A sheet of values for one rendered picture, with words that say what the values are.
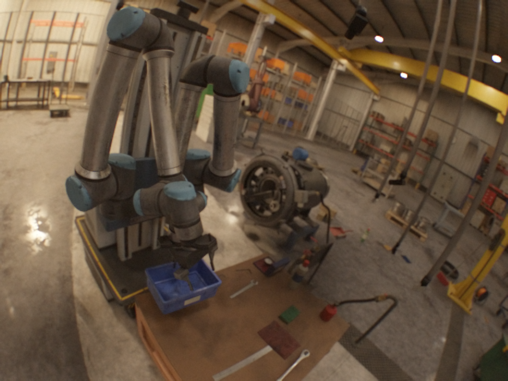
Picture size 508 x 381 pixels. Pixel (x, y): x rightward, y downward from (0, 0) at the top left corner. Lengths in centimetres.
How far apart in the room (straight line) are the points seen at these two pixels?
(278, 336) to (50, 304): 153
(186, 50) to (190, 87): 42
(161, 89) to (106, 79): 19
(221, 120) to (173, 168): 29
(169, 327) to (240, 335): 34
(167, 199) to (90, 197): 34
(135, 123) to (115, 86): 44
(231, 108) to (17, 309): 188
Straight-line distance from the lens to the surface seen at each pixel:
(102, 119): 78
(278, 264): 147
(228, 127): 96
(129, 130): 116
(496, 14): 1117
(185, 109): 91
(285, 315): 132
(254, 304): 133
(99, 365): 159
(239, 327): 121
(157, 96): 80
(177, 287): 116
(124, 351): 160
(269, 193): 221
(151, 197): 71
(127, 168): 100
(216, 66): 85
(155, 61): 82
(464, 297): 448
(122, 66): 74
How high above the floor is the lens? 148
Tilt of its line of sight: 23 degrees down
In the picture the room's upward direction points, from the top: 19 degrees clockwise
